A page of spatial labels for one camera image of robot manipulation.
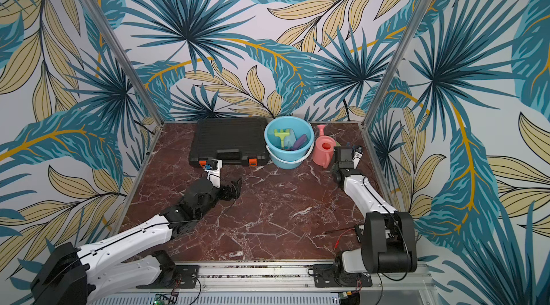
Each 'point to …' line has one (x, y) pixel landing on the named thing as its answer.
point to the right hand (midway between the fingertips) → (347, 166)
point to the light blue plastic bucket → (283, 158)
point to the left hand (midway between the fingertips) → (232, 178)
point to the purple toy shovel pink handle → (299, 142)
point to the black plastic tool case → (237, 141)
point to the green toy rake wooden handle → (281, 134)
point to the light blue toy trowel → (290, 139)
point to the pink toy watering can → (324, 149)
